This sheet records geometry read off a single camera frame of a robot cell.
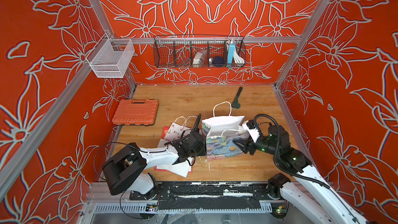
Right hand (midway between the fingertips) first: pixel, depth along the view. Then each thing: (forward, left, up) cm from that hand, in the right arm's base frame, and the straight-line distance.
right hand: (235, 137), depth 71 cm
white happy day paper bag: (+12, +32, -17) cm, 38 cm away
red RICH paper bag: (-10, +26, -15) cm, 32 cm away
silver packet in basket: (+46, +18, +12) cm, 51 cm away
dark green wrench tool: (+35, -8, -18) cm, 40 cm away
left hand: (+1, +12, -16) cm, 20 cm away
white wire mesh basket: (+46, +73, +12) cm, 87 cm away
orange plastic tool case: (+23, +58, -13) cm, 64 cm away
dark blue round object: (+49, +6, +7) cm, 50 cm away
